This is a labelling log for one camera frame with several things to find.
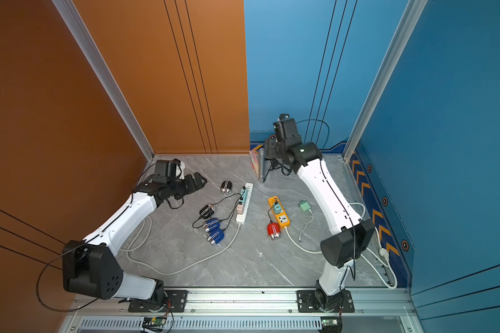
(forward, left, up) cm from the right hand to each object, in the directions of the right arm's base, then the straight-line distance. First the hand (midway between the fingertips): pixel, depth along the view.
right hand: (275, 145), depth 79 cm
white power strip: (-14, +15, -30) cm, 37 cm away
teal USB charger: (-13, -2, -25) cm, 28 cm away
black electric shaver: (+2, +23, -29) cm, 37 cm away
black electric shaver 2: (-12, +30, -29) cm, 44 cm away
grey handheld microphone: (+18, +5, -30) cm, 35 cm away
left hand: (-6, +31, -14) cm, 35 cm away
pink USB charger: (-12, +15, -26) cm, 33 cm away
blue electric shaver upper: (-18, +27, -30) cm, 45 cm away
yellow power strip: (-15, -4, -30) cm, 34 cm away
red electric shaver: (-21, 0, -30) cm, 36 cm away
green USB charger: (-8, -15, -31) cm, 35 cm away
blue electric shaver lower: (-24, +25, -30) cm, 45 cm away
